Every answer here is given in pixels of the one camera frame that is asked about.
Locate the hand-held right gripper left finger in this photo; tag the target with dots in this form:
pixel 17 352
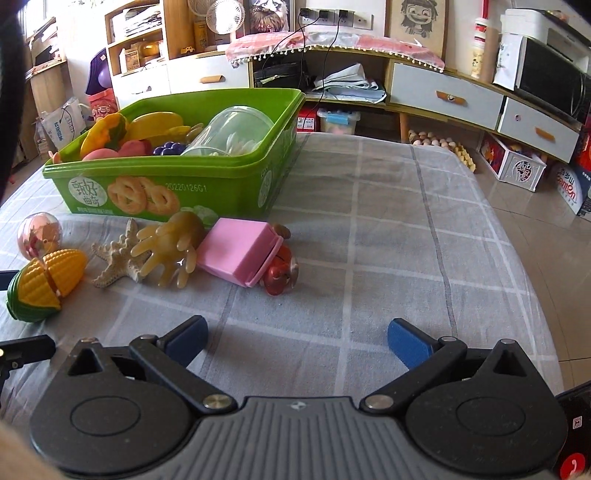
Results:
pixel 184 341

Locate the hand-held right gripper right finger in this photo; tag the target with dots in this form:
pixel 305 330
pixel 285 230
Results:
pixel 408 344

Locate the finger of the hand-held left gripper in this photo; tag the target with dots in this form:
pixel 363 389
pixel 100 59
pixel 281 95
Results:
pixel 27 350

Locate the toy corn green husk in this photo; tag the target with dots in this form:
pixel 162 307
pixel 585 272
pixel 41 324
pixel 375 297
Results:
pixel 46 277

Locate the beige starfish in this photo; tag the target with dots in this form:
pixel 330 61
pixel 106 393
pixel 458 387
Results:
pixel 120 263

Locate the translucent tan hand toy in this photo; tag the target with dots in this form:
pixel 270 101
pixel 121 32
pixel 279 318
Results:
pixel 194 131
pixel 171 240

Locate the pink plastic box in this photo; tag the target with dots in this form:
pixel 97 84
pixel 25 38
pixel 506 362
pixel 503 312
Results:
pixel 231 249

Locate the pink clear capsule ball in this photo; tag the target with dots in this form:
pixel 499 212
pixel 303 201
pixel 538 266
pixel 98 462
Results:
pixel 39 233

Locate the green plastic box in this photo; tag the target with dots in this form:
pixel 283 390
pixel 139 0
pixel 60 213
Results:
pixel 231 184

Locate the purple toy grapes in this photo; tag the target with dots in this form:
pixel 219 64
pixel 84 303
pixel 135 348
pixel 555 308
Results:
pixel 166 149

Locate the pink squeeze toy red hat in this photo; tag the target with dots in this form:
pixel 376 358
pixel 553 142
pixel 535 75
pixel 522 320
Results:
pixel 134 147

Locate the clear cotton swab jar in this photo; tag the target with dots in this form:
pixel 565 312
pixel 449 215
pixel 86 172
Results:
pixel 235 129

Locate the yellow plastic toy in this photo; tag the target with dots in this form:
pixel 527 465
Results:
pixel 157 124

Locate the yellow toy funnel with leaves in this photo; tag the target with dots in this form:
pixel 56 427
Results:
pixel 101 134

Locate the grey checked tablecloth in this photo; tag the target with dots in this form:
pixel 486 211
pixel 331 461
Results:
pixel 369 230

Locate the black red box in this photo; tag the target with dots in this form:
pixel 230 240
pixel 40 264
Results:
pixel 575 434

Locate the white printed crate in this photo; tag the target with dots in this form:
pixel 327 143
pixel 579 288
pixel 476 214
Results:
pixel 521 173

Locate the yellow tray of eggs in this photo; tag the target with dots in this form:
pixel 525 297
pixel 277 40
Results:
pixel 438 141

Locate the blue white carton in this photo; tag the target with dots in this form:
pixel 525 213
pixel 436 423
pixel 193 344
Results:
pixel 565 184

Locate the white woven sack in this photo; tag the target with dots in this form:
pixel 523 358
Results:
pixel 64 124

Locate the clear bin blue lid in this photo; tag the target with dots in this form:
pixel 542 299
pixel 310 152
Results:
pixel 339 122

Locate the red flat box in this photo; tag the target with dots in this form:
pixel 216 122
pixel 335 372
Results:
pixel 308 121

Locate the red gift bag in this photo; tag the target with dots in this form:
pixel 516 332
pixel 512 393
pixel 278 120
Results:
pixel 104 108

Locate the red carton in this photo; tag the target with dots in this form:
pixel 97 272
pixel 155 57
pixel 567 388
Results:
pixel 584 152

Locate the white wooden TV cabinet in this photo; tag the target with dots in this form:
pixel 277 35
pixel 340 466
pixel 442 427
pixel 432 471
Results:
pixel 138 85

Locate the wooden shelf unit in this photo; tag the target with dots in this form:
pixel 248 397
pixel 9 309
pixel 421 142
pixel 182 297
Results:
pixel 46 87

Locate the white blue cloth pile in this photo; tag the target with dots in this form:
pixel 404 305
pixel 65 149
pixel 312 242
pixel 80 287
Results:
pixel 346 83

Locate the black bag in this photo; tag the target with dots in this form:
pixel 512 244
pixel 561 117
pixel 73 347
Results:
pixel 277 74

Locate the small cardboard box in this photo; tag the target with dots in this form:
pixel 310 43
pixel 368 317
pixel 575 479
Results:
pixel 130 60

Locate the tall printed tube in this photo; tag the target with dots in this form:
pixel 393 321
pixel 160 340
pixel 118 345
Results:
pixel 482 55

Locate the black microwave oven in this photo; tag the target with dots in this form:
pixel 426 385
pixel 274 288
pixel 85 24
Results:
pixel 549 78

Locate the white printed paper bag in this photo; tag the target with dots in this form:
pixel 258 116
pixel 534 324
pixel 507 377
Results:
pixel 508 60

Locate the yellow packet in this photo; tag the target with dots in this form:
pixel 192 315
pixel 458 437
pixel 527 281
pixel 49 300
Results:
pixel 200 37

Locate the pink lace cloth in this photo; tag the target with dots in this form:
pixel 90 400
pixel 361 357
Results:
pixel 277 44

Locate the framed cartoon picture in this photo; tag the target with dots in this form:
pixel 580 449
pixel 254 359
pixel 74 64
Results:
pixel 415 23

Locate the stack of papers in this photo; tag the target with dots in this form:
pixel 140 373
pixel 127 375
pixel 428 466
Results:
pixel 143 21

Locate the small white fan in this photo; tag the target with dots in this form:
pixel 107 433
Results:
pixel 226 16

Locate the white power strip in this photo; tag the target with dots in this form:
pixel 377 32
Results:
pixel 358 18

